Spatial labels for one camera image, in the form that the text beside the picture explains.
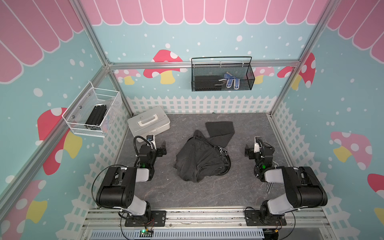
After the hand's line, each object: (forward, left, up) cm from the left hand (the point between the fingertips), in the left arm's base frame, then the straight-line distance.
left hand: (158, 143), depth 93 cm
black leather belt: (-3, -41, -3) cm, 41 cm away
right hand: (+1, -61, 0) cm, 61 cm away
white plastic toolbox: (+14, +7, +4) cm, 16 cm away
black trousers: (-8, -27, -2) cm, 28 cm away
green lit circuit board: (-46, 0, -11) cm, 47 cm away
